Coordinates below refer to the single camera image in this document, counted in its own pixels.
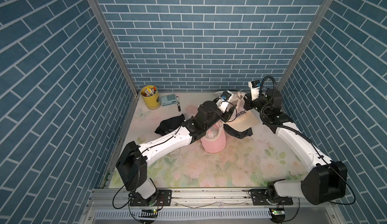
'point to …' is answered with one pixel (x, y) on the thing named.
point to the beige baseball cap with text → (244, 118)
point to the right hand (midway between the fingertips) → (244, 94)
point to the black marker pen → (178, 104)
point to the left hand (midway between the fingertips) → (235, 103)
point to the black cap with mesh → (240, 134)
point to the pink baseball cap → (214, 141)
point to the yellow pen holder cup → (150, 95)
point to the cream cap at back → (236, 96)
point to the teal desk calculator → (168, 100)
